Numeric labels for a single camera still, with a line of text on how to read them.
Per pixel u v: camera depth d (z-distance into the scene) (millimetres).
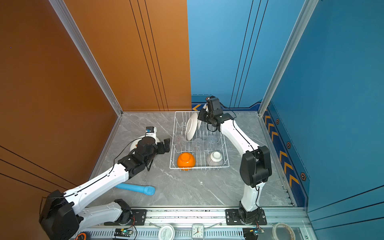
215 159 868
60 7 694
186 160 860
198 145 933
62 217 383
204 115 780
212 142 901
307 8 699
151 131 691
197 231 682
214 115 671
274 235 680
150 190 786
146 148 590
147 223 727
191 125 940
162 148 723
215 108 669
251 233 705
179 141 915
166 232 645
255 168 491
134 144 1006
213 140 982
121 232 710
